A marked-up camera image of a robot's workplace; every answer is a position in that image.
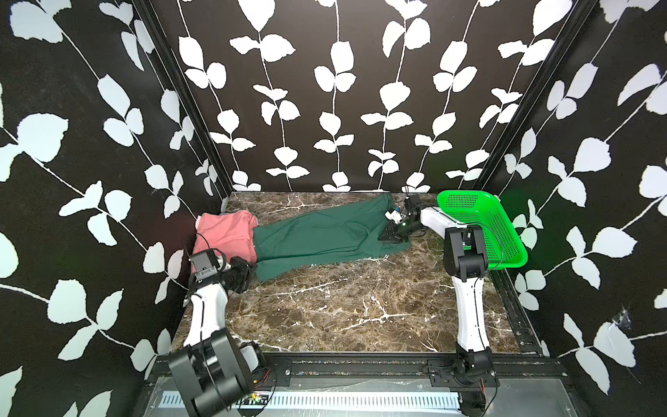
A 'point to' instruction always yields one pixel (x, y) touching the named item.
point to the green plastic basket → (505, 247)
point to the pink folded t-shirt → (229, 234)
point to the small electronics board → (257, 397)
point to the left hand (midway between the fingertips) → (257, 260)
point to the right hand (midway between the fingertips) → (380, 235)
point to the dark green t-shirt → (343, 230)
